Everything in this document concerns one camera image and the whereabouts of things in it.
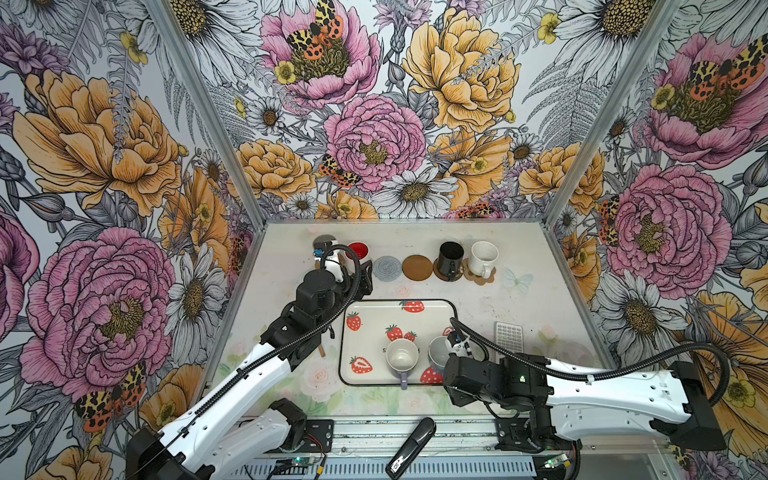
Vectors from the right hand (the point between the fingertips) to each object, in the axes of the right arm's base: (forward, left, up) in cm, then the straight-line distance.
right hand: (458, 393), depth 72 cm
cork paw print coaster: (+39, -14, -9) cm, 42 cm away
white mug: (+44, -16, -3) cm, 47 cm away
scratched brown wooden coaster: (+41, -1, -9) cm, 42 cm away
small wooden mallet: (+15, +36, -9) cm, 40 cm away
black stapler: (-10, +12, -5) cm, 16 cm away
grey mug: (+57, +41, -8) cm, 71 cm away
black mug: (+41, -4, -1) cm, 41 cm away
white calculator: (+17, -19, -8) cm, 27 cm away
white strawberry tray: (+22, +23, -9) cm, 33 cm away
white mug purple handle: (+13, +13, -9) cm, 20 cm away
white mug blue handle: (+12, +3, -6) cm, 14 cm away
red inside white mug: (+46, +25, 0) cm, 53 cm away
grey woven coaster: (+45, +17, -10) cm, 49 cm away
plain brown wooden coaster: (+45, +6, -10) cm, 47 cm away
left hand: (+24, +23, +16) cm, 37 cm away
